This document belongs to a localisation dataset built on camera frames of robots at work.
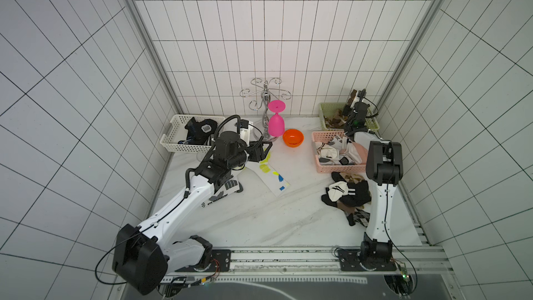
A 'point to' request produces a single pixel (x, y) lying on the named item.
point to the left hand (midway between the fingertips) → (264, 147)
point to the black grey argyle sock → (358, 216)
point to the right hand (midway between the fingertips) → (360, 97)
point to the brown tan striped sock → (338, 120)
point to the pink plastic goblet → (275, 124)
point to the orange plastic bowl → (293, 138)
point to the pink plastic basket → (323, 137)
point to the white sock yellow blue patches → (272, 178)
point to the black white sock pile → (347, 189)
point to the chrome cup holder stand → (261, 128)
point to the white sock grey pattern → (337, 151)
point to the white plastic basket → (176, 130)
